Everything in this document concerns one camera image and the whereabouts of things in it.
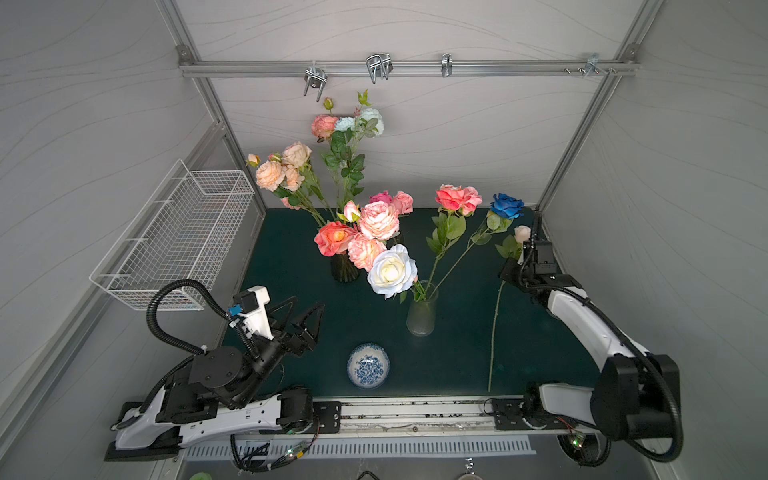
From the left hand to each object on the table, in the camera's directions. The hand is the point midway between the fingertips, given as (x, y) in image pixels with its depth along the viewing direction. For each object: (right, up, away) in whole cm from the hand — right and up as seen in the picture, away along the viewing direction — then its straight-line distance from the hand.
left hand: (304, 305), depth 58 cm
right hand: (+52, +5, +30) cm, 60 cm away
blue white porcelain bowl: (+11, -22, +23) cm, 34 cm away
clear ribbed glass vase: (+26, -8, +25) cm, 37 cm away
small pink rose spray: (+53, +10, +30) cm, 62 cm away
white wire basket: (-33, +15, +14) cm, 39 cm away
